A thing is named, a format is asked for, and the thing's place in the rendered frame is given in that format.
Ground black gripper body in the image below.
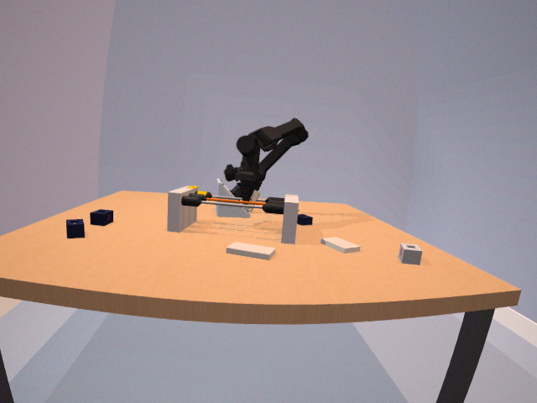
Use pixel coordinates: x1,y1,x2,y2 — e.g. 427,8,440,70
235,159,260,189

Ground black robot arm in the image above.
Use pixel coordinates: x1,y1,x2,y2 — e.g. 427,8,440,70
224,118,309,198

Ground cream flat rectangular block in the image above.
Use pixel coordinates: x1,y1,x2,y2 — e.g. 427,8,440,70
226,242,276,260
321,237,361,254

